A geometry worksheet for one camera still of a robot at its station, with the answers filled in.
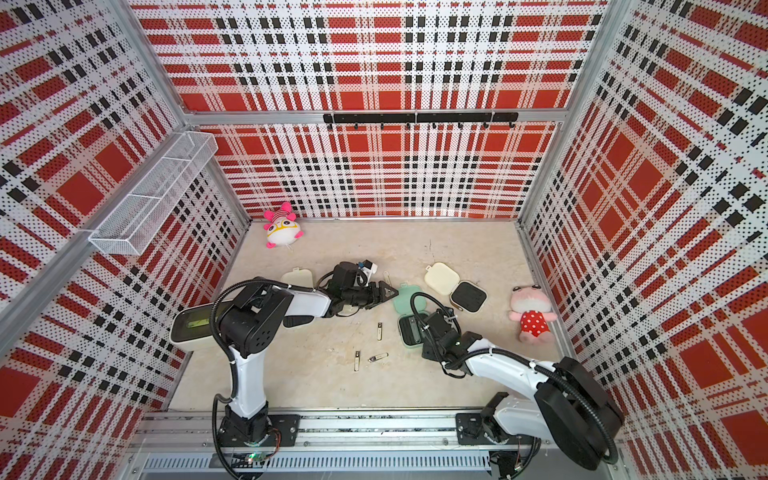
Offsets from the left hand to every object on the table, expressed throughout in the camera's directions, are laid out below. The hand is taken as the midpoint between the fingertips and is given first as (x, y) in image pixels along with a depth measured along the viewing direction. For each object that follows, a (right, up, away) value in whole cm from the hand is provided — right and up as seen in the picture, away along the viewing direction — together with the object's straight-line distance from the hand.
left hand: (396, 294), depth 95 cm
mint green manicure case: (+4, -10, -5) cm, 12 cm away
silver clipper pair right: (-5, -11, -5) cm, 13 cm away
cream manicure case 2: (+16, +4, +7) cm, 18 cm away
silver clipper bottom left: (-11, -18, -11) cm, 24 cm away
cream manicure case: (-34, +5, +8) cm, 36 cm away
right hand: (+12, -14, -8) cm, 20 cm away
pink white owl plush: (-43, +22, +13) cm, 50 cm away
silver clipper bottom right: (-5, -17, -9) cm, 20 cm away
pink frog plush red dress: (+42, -3, -6) cm, 42 cm away
